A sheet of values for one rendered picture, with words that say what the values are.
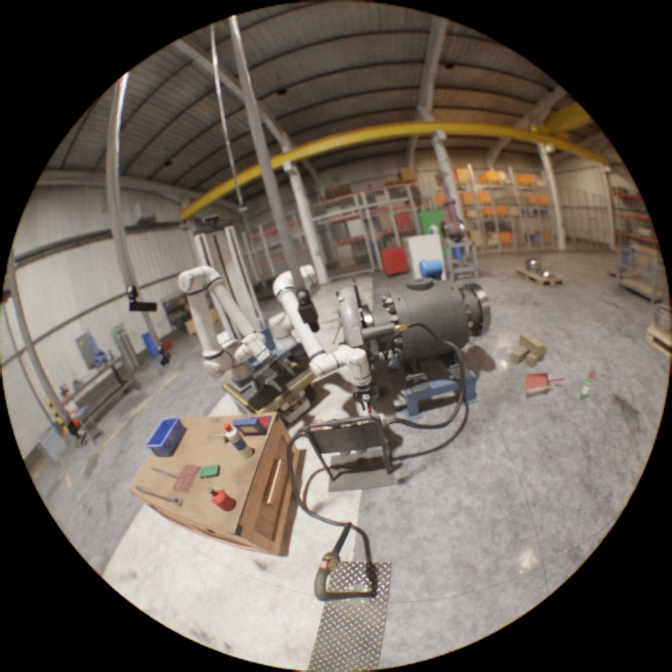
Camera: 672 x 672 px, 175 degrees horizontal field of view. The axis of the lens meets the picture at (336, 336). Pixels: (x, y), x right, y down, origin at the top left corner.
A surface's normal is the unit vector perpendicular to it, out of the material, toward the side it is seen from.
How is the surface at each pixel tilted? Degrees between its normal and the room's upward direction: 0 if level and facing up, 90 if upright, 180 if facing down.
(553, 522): 0
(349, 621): 0
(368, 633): 0
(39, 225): 90
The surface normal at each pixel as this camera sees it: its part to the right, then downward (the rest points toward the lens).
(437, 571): -0.25, -0.89
